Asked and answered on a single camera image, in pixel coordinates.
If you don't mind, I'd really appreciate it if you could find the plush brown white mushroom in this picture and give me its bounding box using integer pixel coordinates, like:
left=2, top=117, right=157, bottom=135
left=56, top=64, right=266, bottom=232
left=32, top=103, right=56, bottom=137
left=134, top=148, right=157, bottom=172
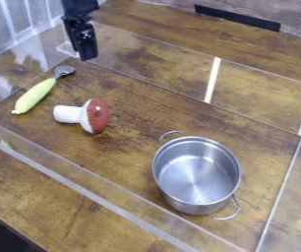
left=52, top=97, right=113, bottom=134

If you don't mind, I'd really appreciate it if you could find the black bar on table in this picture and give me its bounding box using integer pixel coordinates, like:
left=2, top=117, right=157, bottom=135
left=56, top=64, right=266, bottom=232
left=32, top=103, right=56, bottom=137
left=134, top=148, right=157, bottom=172
left=194, top=4, right=281, bottom=32

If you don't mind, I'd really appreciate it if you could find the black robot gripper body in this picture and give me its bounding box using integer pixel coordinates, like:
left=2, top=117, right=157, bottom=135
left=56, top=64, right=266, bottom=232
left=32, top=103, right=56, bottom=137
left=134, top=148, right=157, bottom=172
left=62, top=0, right=101, bottom=21

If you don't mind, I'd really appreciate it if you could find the clear acrylic corner bracket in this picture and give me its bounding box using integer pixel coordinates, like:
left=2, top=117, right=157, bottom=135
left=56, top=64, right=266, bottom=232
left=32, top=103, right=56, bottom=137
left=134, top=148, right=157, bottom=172
left=56, top=42, right=80, bottom=58

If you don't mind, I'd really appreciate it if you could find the small silver metal clip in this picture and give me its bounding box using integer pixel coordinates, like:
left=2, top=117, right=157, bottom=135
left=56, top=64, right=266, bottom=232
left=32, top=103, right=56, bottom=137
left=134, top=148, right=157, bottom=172
left=54, top=66, right=76, bottom=79

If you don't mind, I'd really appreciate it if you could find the yellow green plush corn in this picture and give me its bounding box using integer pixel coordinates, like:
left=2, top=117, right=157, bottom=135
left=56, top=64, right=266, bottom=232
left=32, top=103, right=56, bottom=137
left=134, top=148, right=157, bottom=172
left=12, top=78, right=56, bottom=114

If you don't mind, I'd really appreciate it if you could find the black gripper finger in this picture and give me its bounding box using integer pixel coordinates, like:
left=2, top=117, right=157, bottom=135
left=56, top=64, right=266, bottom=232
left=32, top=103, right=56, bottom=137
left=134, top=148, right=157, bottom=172
left=62, top=18, right=101, bottom=62

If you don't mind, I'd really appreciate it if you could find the silver steel pot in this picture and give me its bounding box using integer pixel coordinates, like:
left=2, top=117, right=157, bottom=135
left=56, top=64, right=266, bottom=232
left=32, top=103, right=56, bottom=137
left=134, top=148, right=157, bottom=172
left=153, top=130, right=242, bottom=221

